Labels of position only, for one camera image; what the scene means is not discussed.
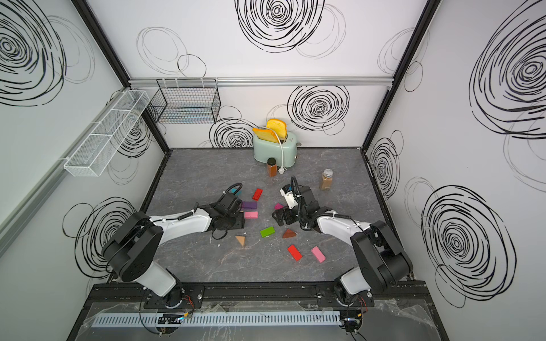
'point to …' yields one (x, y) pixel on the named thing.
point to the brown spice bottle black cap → (272, 167)
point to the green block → (267, 231)
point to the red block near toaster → (257, 194)
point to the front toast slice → (266, 134)
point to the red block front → (293, 251)
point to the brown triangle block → (288, 234)
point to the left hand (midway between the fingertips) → (240, 222)
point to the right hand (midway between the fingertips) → (282, 211)
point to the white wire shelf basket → (93, 153)
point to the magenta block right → (278, 206)
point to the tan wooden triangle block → (242, 239)
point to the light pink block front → (318, 253)
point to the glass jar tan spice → (327, 179)
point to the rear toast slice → (279, 126)
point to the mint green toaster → (264, 149)
